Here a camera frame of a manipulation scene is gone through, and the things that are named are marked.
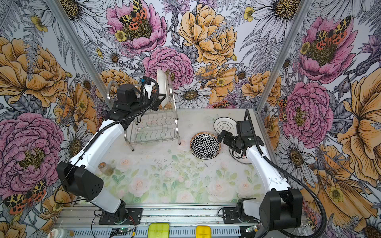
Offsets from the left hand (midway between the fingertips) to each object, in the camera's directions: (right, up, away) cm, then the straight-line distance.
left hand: (164, 98), depth 75 cm
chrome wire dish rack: (-14, -13, +30) cm, 36 cm away
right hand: (+31, -24, +8) cm, 40 cm away
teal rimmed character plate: (+38, -12, +37) cm, 54 cm away
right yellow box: (+19, -63, -5) cm, 66 cm away
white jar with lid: (-41, -58, -12) cm, 72 cm away
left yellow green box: (-1, -62, -5) cm, 62 cm away
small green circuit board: (-19, -63, -5) cm, 66 cm away
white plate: (+22, -27, +24) cm, 42 cm away
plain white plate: (+45, -35, +19) cm, 60 cm away
